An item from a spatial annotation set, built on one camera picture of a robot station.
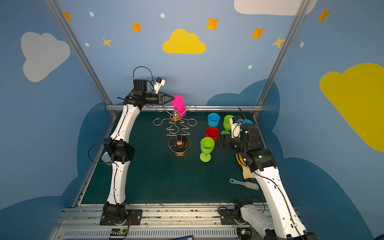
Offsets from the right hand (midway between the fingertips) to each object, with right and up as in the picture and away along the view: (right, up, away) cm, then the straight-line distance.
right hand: (227, 133), depth 72 cm
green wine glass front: (+6, +5, +24) cm, 25 cm away
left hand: (-29, +21, +14) cm, 38 cm away
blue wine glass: (-3, +8, +27) cm, 29 cm away
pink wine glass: (-25, +16, +13) cm, 33 cm away
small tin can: (-71, -15, +18) cm, 74 cm away
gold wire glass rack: (-26, -7, +29) cm, 40 cm away
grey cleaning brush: (+15, -30, +13) cm, 35 cm away
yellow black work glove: (+16, -24, +17) cm, 34 cm away
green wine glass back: (-8, -8, +17) cm, 20 cm away
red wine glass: (-4, 0, +26) cm, 27 cm away
